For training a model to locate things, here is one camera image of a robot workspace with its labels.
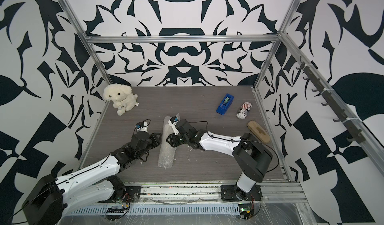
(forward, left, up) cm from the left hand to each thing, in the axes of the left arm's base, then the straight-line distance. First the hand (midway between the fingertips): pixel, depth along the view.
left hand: (159, 132), depth 84 cm
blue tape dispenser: (+23, -42, -6) cm, 48 cm away
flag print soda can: (+18, -54, -7) cm, 58 cm away
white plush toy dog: (+23, +25, +4) cm, 34 cm away
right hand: (-2, -5, -2) cm, 5 cm away
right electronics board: (-36, -42, -12) cm, 57 cm away
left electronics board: (-35, +20, -15) cm, 43 cm away
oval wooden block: (+3, -59, -8) cm, 60 cm away
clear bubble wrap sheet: (-9, -4, -4) cm, 11 cm away
